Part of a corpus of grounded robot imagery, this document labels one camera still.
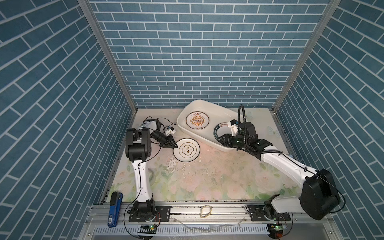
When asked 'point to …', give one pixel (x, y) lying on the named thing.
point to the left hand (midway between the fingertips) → (175, 145)
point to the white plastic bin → (217, 114)
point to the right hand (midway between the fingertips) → (217, 138)
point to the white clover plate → (187, 150)
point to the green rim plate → (221, 129)
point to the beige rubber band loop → (201, 211)
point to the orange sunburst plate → (197, 120)
